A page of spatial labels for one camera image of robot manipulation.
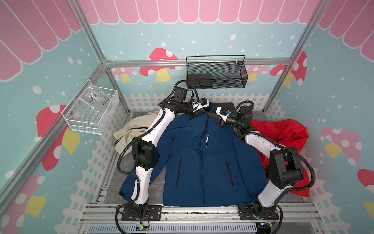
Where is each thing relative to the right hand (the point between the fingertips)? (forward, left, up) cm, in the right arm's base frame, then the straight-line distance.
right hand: (209, 112), depth 81 cm
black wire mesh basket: (+29, -6, +7) cm, 31 cm away
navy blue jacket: (-18, +4, -25) cm, 31 cm away
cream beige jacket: (+2, +50, -16) cm, 52 cm away
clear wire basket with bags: (-5, +60, +8) cm, 61 cm away
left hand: (+3, +4, -2) cm, 6 cm away
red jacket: (-11, -44, -7) cm, 46 cm away
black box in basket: (+22, +4, +6) cm, 23 cm away
